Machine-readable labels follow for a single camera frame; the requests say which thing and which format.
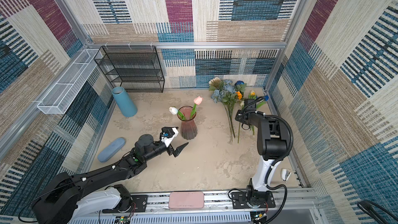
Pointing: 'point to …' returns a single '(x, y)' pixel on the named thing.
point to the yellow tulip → (252, 95)
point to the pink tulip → (197, 100)
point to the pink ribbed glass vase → (188, 127)
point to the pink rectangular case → (184, 200)
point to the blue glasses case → (111, 149)
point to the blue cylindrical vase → (125, 103)
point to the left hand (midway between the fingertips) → (182, 134)
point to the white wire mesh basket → (58, 99)
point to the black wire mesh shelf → (134, 68)
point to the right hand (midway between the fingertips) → (241, 118)
